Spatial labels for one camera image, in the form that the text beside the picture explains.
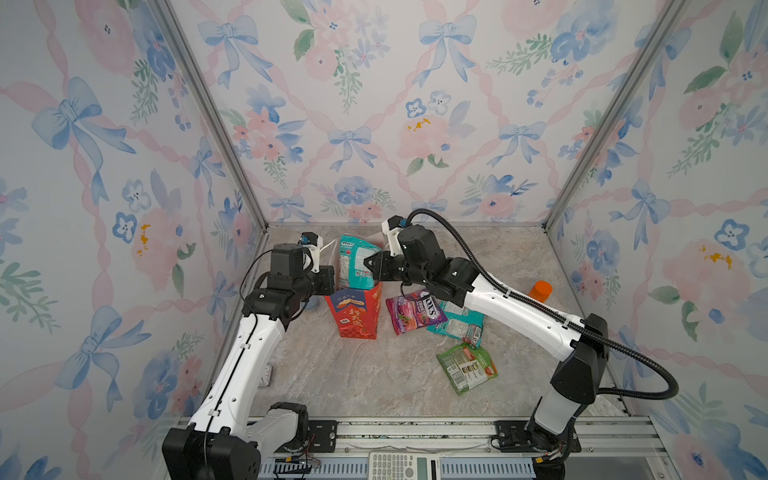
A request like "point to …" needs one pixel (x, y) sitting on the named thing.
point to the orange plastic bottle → (541, 291)
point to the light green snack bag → (467, 367)
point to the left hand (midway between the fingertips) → (333, 268)
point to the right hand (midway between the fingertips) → (364, 259)
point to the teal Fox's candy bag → (353, 272)
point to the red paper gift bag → (356, 311)
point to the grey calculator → (404, 466)
